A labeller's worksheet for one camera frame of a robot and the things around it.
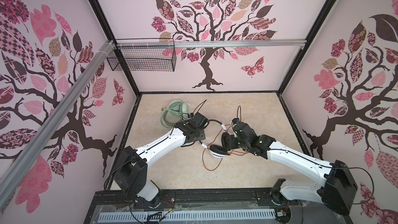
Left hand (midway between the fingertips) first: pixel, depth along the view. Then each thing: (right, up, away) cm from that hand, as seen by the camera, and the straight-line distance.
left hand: (199, 137), depth 84 cm
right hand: (+16, 0, -2) cm, 16 cm away
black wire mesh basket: (-46, +56, +38) cm, 82 cm away
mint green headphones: (-21, +8, +21) cm, 31 cm away
